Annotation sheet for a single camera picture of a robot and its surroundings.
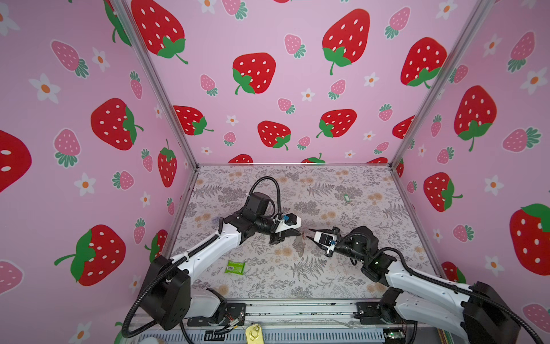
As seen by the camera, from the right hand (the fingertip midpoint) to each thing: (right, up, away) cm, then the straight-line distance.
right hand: (309, 230), depth 74 cm
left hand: (-4, 0, +1) cm, 4 cm away
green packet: (-29, -17, +9) cm, 35 cm away
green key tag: (+23, +10, +33) cm, 41 cm away
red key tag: (-2, -2, +1) cm, 3 cm away
